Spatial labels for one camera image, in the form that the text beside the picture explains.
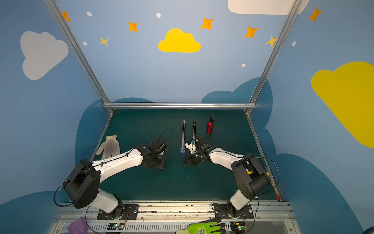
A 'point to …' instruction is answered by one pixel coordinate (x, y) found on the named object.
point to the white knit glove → (111, 147)
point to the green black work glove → (208, 226)
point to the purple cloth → (79, 226)
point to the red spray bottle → (210, 125)
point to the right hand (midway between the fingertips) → (184, 160)
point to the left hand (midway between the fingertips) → (165, 165)
